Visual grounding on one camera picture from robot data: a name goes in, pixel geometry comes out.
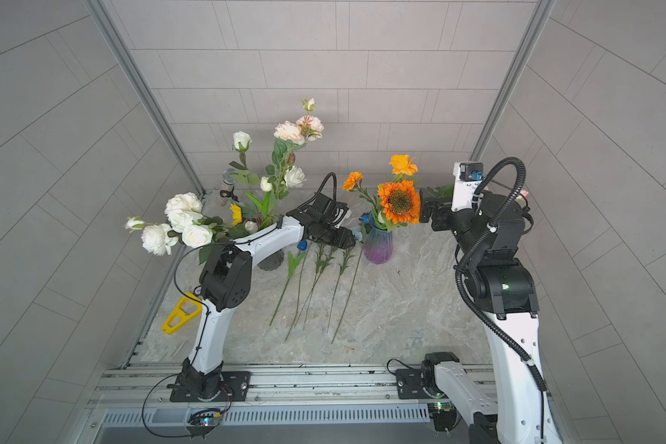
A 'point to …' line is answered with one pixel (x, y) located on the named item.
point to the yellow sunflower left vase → (237, 215)
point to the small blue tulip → (292, 263)
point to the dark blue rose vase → (363, 219)
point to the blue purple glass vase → (378, 246)
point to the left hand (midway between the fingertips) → (354, 239)
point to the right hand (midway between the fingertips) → (438, 184)
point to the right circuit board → (443, 413)
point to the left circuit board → (202, 422)
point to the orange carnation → (351, 180)
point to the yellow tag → (189, 307)
